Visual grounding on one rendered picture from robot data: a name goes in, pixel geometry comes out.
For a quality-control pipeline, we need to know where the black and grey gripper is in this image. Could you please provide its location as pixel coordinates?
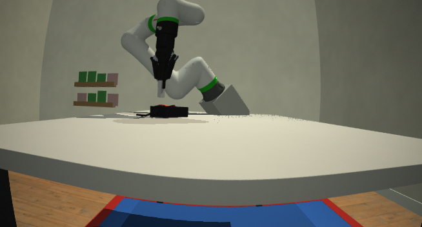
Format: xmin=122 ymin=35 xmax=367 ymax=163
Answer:
xmin=150 ymin=34 xmax=179 ymax=98

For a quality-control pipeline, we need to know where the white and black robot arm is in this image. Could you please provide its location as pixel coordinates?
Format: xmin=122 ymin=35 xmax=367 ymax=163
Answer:
xmin=121 ymin=0 xmax=225 ymax=102

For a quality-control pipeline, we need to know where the black power strip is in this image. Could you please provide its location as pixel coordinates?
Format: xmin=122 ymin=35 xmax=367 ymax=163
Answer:
xmin=136 ymin=104 xmax=188 ymax=118

